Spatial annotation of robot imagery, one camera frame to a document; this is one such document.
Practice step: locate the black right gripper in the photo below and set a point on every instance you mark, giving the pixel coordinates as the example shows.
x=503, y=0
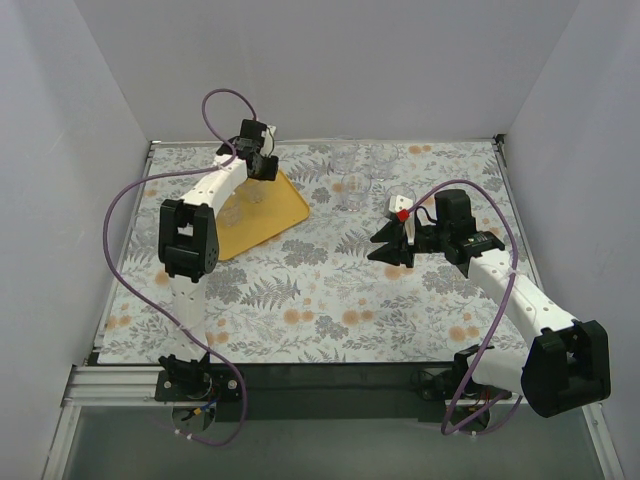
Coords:
x=404, y=241

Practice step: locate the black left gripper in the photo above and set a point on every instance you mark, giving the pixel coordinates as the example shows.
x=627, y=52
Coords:
x=267, y=167

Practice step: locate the clear drinking glass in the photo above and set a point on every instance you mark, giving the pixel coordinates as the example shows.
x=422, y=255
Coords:
x=231, y=213

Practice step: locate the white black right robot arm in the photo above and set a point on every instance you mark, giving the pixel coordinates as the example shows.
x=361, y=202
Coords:
x=567, y=364

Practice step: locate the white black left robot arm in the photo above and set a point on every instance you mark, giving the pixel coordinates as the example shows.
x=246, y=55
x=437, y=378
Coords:
x=189, y=247

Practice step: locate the yellow plastic tray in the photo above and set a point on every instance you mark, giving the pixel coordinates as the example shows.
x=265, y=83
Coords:
x=283, y=208

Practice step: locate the floral patterned table mat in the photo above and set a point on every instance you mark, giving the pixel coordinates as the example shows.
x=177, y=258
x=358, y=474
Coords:
x=309, y=294

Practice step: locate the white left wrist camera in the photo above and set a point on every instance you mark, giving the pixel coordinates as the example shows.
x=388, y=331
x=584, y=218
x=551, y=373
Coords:
x=269, y=141

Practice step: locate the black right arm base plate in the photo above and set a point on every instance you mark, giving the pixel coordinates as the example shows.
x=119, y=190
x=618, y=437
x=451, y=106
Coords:
x=440, y=384

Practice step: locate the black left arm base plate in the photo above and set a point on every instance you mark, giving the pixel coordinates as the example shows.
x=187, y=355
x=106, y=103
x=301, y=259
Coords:
x=217, y=399

